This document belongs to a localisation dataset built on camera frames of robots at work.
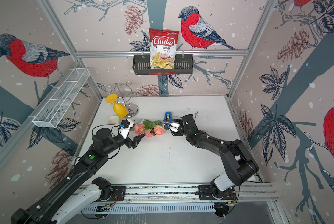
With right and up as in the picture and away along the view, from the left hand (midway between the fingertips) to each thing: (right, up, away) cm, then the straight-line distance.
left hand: (141, 127), depth 72 cm
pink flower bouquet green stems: (-1, -2, +26) cm, 26 cm away
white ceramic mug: (-24, +2, +23) cm, 34 cm away
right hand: (+17, +2, +18) cm, 25 cm away
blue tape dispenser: (+14, +3, +29) cm, 32 cm away
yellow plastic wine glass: (-19, +8, +21) cm, 30 cm away
